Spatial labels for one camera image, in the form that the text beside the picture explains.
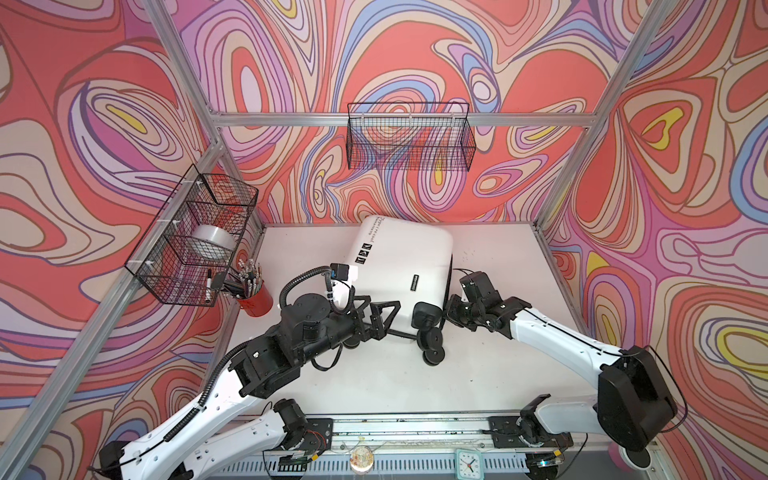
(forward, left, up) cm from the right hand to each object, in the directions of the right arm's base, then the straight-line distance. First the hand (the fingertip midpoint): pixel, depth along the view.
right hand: (442, 318), depth 85 cm
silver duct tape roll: (+12, +59, +25) cm, 65 cm away
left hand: (-9, +16, +25) cm, 31 cm away
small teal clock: (-34, -2, -6) cm, 35 cm away
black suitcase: (+12, +10, +11) cm, 19 cm away
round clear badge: (-32, +23, -7) cm, 41 cm away
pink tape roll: (-34, -36, -5) cm, 50 cm away
